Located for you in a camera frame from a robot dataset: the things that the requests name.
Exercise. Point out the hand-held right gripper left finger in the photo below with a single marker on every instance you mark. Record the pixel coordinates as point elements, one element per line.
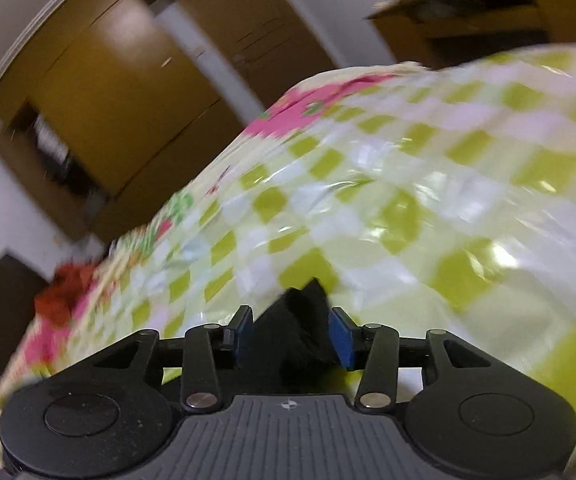
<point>242,335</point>

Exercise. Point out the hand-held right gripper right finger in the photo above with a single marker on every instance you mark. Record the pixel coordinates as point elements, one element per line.
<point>344,340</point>

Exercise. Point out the black pants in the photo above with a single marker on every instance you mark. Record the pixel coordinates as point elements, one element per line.
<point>295,330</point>

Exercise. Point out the green checkered bed sheet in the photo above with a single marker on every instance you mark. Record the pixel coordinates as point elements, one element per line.
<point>392,185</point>

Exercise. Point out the red crumpled cloth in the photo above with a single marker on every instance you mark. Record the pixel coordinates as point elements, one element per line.
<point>65,292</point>

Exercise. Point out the wooden wardrobe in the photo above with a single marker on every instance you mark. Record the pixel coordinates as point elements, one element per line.
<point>118,95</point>

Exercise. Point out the grey storage basket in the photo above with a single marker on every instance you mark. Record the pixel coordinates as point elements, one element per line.
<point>50,140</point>

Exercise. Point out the wooden door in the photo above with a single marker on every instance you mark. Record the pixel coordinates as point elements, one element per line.
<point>268,35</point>

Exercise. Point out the wooden nightstand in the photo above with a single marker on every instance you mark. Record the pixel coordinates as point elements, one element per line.
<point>492,15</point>

